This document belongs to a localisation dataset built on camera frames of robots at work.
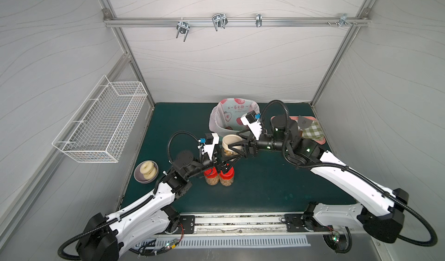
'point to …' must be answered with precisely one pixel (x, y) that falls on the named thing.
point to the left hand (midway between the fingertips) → (235, 151)
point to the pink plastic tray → (295, 119)
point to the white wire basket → (99, 128)
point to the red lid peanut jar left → (211, 176)
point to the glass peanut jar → (229, 153)
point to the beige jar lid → (229, 139)
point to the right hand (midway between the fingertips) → (232, 139)
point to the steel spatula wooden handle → (303, 123)
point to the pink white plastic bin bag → (225, 118)
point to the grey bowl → (146, 171)
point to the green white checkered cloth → (314, 132)
